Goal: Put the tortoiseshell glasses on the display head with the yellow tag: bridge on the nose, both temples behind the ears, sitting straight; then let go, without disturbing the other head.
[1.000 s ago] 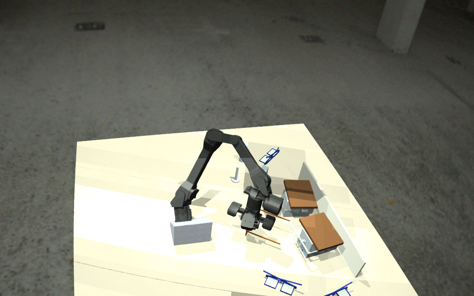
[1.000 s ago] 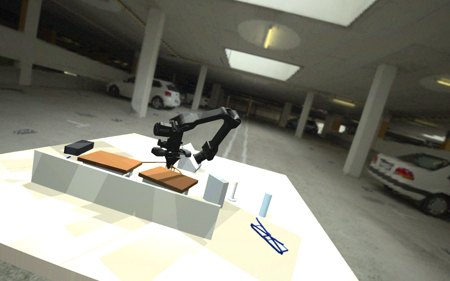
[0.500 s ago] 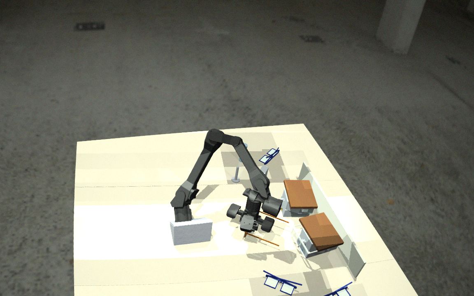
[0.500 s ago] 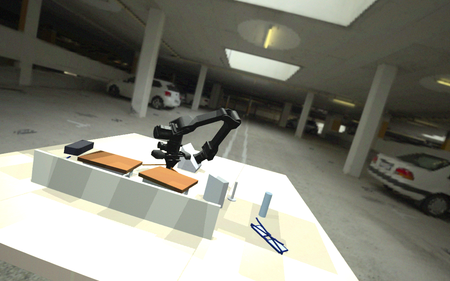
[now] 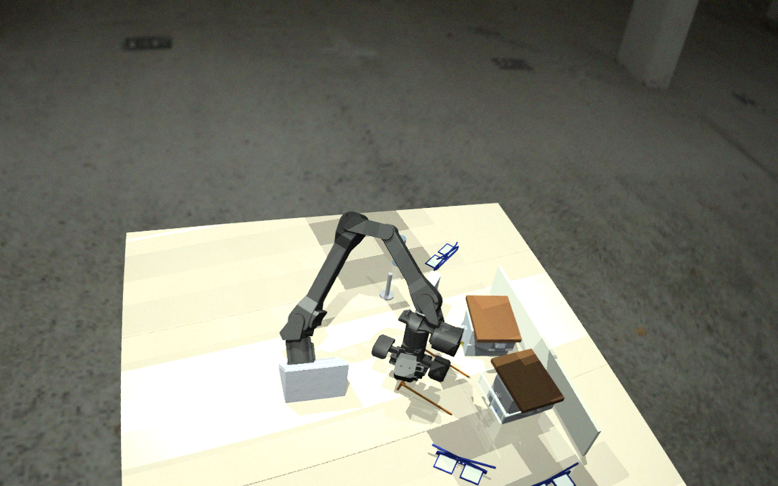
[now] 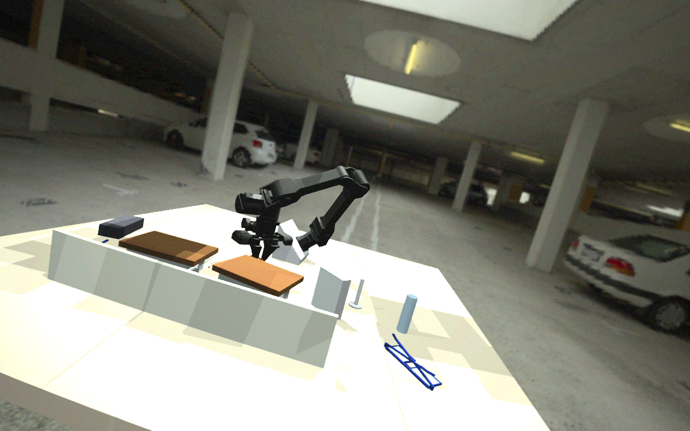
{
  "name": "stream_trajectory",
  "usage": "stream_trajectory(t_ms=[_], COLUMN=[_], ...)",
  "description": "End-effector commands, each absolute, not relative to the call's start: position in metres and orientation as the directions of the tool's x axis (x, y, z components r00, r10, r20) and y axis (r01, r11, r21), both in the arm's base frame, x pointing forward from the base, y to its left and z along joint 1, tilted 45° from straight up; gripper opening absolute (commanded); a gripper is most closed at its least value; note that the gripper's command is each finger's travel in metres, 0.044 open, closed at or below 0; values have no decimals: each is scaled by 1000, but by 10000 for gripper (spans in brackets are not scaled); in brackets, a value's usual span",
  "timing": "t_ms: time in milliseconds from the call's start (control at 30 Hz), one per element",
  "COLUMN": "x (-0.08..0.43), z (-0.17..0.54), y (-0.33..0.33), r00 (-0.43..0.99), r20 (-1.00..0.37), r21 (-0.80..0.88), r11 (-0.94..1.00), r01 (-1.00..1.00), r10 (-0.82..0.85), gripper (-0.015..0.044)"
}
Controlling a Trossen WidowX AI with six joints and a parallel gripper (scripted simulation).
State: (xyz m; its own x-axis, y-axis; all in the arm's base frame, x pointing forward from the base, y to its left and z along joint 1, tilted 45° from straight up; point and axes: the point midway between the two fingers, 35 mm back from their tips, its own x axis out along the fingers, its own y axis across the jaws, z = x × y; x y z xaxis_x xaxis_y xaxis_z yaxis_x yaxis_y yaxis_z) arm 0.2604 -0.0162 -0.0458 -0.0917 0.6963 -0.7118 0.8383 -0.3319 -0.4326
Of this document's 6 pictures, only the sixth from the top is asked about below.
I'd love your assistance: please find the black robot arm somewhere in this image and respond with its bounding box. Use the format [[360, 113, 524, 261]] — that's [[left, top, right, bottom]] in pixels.
[[235, 166, 370, 252]]

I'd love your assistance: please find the white rectangular panel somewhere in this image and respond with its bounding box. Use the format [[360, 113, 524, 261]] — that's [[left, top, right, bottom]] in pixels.
[[48, 229, 338, 368]]

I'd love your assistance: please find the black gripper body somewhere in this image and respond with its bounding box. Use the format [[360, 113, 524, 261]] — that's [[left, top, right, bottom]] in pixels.
[[231, 215, 293, 245]]

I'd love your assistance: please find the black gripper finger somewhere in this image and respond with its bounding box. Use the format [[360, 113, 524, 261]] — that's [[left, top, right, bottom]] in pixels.
[[250, 244, 263, 259], [261, 241, 280, 262]]

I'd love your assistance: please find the light blue cylinder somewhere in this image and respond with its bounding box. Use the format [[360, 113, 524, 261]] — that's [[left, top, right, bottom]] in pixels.
[[396, 293, 418, 333]]

